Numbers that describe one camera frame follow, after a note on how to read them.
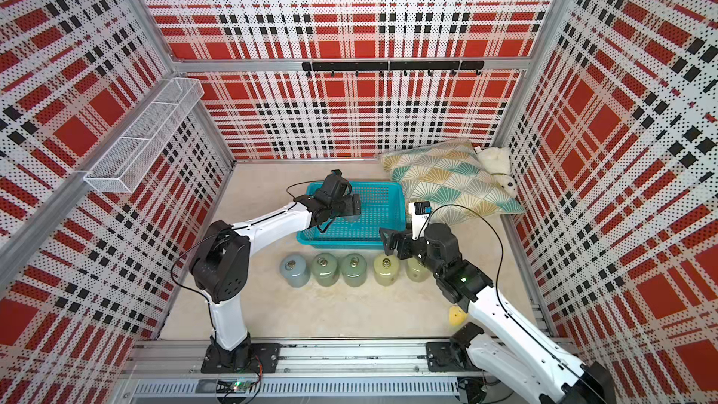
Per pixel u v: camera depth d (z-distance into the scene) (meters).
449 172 0.95
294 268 0.82
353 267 0.81
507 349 0.57
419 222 0.66
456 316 0.79
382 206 1.05
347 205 0.85
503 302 0.49
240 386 0.69
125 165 0.70
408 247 0.66
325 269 0.82
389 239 0.65
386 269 0.82
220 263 0.50
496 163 1.10
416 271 0.82
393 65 0.88
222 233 0.51
